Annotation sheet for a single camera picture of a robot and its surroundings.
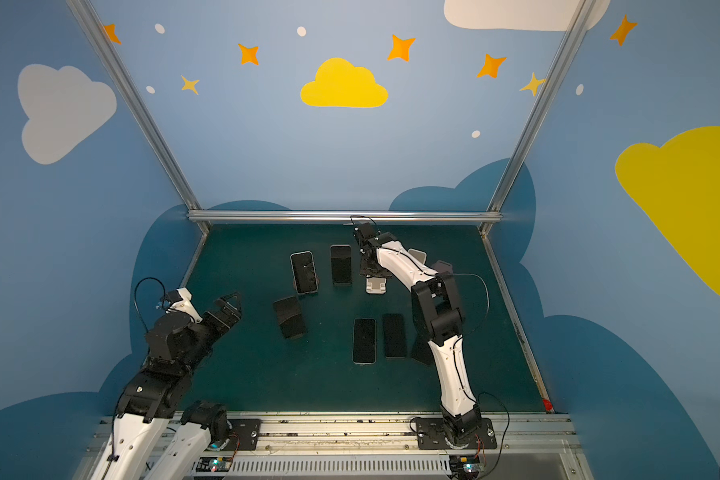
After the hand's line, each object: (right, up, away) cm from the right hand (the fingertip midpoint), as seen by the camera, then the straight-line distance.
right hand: (379, 268), depth 101 cm
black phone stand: (+4, -21, -9) cm, 23 cm away
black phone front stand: (+11, -24, -15) cm, 30 cm away
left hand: (-36, -7, -29) cm, 47 cm away
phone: (-5, -22, -10) cm, 25 cm away
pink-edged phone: (-13, +2, -2) cm, 13 cm away
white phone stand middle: (-1, -6, 0) cm, 6 cm away
